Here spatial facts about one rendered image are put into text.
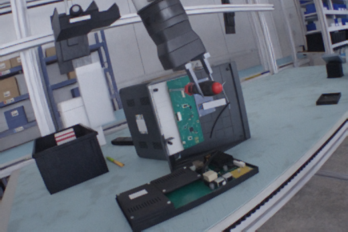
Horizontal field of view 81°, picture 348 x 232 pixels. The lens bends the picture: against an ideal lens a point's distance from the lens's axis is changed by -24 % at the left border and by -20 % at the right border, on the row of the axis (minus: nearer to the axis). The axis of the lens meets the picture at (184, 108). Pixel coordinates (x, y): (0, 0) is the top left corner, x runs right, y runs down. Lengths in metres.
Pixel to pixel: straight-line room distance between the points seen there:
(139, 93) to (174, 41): 0.27
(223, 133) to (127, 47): 4.41
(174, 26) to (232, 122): 0.33
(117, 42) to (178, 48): 4.52
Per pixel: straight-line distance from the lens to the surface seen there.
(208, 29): 6.11
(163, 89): 0.56
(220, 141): 0.67
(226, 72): 0.65
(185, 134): 0.58
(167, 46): 0.41
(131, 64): 4.95
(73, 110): 0.99
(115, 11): 1.02
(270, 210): 0.50
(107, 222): 0.48
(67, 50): 2.36
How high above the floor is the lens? 1.24
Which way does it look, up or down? 10 degrees down
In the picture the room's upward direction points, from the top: 14 degrees counter-clockwise
